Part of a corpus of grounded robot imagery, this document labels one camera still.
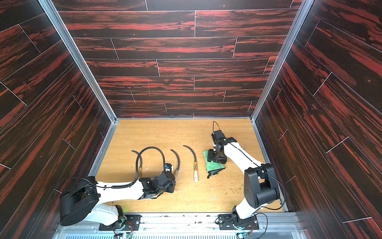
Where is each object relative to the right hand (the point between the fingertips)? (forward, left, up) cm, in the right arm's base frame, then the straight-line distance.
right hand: (216, 159), depth 90 cm
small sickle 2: (-6, +23, -4) cm, 24 cm away
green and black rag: (-6, +3, +1) cm, 7 cm away
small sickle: (-5, +48, -5) cm, 49 cm away
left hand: (-15, +24, -5) cm, 28 cm away
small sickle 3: (-8, +12, -5) cm, 15 cm away
